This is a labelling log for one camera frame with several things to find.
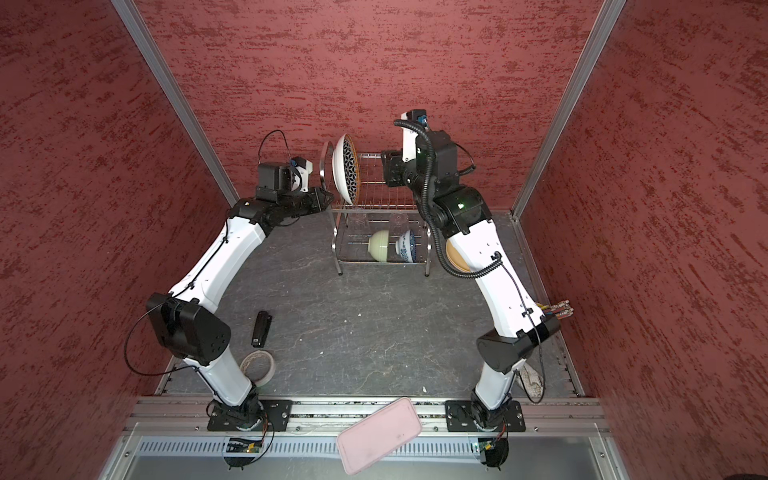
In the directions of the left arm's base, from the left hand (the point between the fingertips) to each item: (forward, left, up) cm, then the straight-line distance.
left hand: (330, 202), depth 82 cm
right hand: (-4, -17, +18) cm, 25 cm away
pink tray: (-52, -15, -28) cm, 60 cm away
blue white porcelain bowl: (-2, -22, -16) cm, 28 cm away
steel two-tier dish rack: (+17, -14, -28) cm, 36 cm away
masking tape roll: (-35, +20, -31) cm, 51 cm away
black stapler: (-25, +21, -28) cm, 43 cm away
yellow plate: (+1, -41, -28) cm, 49 cm away
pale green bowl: (-2, -13, -17) cm, 22 cm away
